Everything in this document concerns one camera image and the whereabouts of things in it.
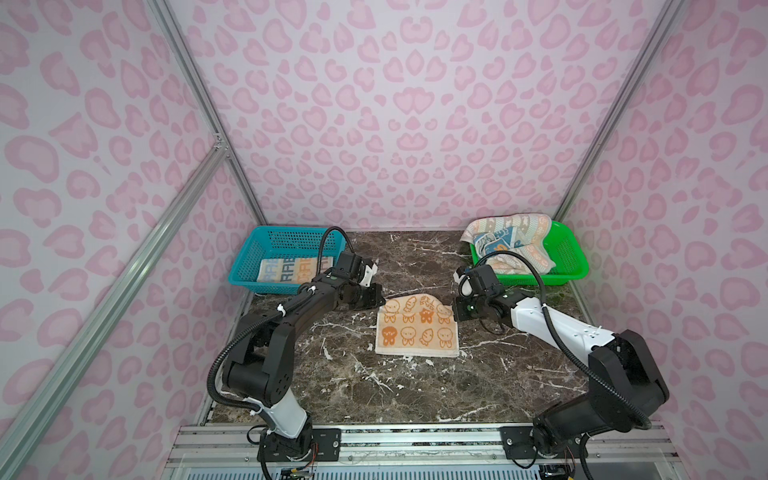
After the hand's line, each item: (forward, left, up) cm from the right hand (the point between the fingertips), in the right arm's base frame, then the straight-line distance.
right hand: (455, 306), depth 88 cm
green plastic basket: (+20, -42, -5) cm, 47 cm away
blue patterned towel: (+29, -18, -4) cm, 35 cm away
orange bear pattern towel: (-2, +11, -9) cm, 14 cm away
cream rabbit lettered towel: (+18, +55, -7) cm, 58 cm away
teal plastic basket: (+24, +67, 0) cm, 72 cm away
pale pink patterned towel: (+34, -34, -2) cm, 48 cm away
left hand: (+2, +20, +1) cm, 20 cm away
